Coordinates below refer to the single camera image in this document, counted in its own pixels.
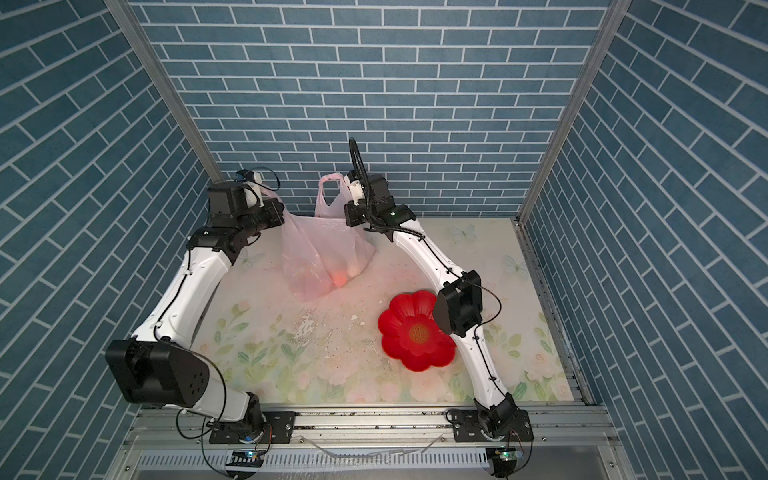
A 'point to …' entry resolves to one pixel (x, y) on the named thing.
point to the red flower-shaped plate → (413, 334)
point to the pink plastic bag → (323, 251)
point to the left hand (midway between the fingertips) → (284, 202)
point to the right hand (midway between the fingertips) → (341, 204)
